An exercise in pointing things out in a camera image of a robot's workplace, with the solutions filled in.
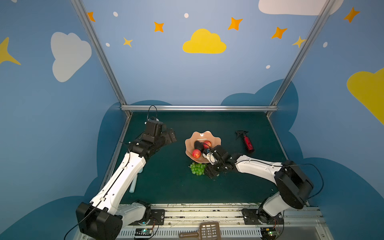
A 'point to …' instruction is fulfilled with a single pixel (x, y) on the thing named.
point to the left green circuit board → (143, 232)
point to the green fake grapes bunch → (197, 169)
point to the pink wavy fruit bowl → (189, 143)
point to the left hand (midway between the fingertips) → (170, 135)
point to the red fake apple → (196, 153)
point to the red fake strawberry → (208, 142)
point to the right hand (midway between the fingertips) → (210, 167)
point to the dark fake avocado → (198, 145)
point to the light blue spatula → (133, 185)
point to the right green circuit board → (268, 233)
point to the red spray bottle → (247, 142)
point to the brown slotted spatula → (210, 230)
